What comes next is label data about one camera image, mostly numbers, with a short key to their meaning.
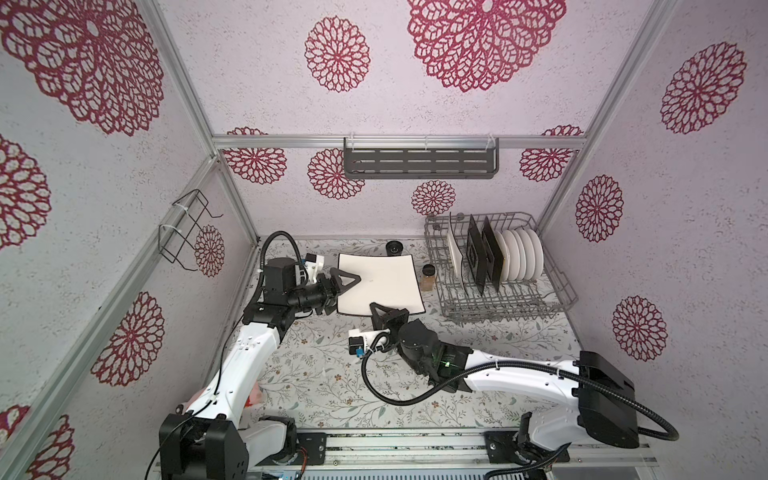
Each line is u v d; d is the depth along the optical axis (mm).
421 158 928
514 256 963
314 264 720
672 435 378
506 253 925
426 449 749
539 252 952
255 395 770
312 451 736
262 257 593
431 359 547
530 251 952
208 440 382
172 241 732
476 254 922
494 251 928
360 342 614
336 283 661
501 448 762
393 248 1029
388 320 628
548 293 1023
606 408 413
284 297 600
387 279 792
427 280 1010
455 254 927
